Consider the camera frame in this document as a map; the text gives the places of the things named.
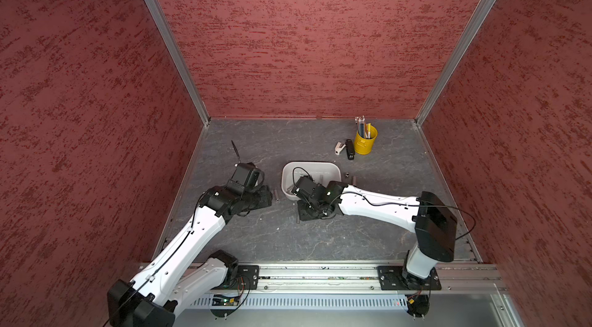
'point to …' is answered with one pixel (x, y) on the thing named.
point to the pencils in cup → (364, 130)
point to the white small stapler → (338, 147)
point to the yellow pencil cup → (364, 146)
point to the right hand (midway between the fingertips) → (304, 217)
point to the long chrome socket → (277, 194)
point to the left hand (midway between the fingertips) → (265, 202)
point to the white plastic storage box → (322, 172)
